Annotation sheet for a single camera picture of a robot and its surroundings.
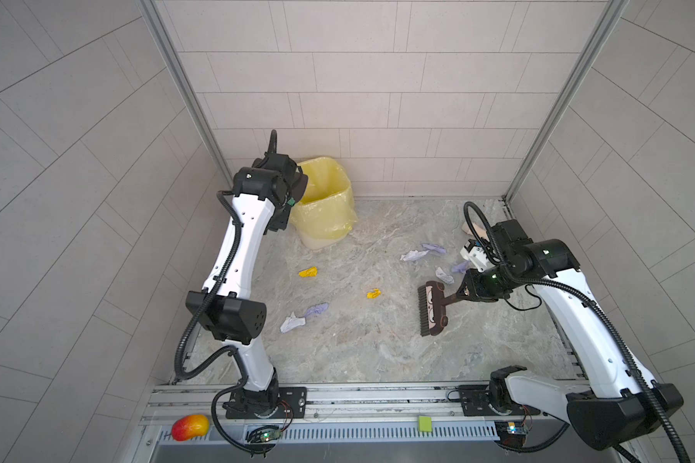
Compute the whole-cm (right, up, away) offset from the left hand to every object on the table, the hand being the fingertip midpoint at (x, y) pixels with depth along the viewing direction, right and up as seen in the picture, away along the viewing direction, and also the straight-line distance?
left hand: (272, 217), depth 76 cm
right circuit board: (+60, -52, -8) cm, 79 cm away
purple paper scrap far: (+50, -11, +25) cm, 57 cm away
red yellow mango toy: (-16, -48, -10) cm, 52 cm away
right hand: (+47, -19, -7) cm, 51 cm away
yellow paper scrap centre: (+28, -24, +15) cm, 40 cm away
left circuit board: (+1, -50, -10) cm, 51 cm away
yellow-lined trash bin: (+13, +2, +8) cm, 15 cm away
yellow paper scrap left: (+7, -18, +18) cm, 26 cm away
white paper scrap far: (+42, -13, +23) cm, 50 cm away
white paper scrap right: (+50, -19, +19) cm, 57 cm away
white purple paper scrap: (+3, -30, +7) cm, 31 cm away
